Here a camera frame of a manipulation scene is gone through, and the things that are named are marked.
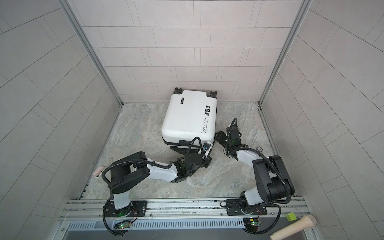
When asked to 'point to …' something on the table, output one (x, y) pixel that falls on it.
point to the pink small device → (98, 171)
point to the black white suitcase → (189, 114)
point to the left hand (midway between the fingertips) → (217, 150)
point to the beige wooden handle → (308, 221)
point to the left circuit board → (122, 225)
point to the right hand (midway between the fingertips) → (215, 135)
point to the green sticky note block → (291, 216)
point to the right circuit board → (251, 221)
